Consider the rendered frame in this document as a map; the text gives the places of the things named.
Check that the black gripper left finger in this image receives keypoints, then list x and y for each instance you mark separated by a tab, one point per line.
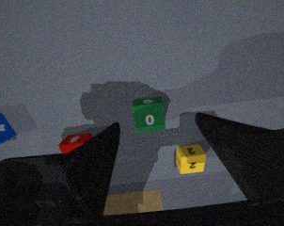
86	170

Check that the blue block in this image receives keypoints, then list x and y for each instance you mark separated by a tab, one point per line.
6	131

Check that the green block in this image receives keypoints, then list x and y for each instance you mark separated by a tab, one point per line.
149	114

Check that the red block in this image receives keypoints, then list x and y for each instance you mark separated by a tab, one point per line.
71	142

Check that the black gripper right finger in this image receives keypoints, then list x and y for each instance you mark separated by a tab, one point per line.
253	156

